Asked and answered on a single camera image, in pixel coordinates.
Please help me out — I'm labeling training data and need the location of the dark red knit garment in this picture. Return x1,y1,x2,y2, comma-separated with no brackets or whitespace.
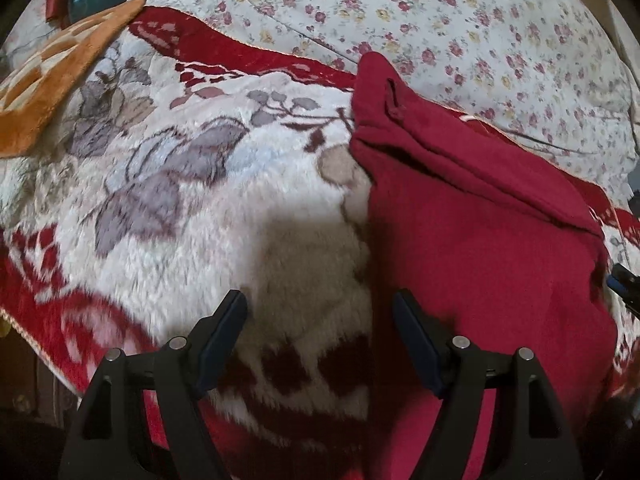
350,53,617,479

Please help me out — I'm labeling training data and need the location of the white floral quilt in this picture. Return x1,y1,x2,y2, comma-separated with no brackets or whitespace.
146,0,639,206

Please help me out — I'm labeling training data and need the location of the red white floral plush blanket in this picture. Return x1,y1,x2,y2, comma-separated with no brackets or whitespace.
0,5,640,480

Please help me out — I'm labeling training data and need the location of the orange checkered plush mat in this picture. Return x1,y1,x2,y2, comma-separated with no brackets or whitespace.
1,0,145,158

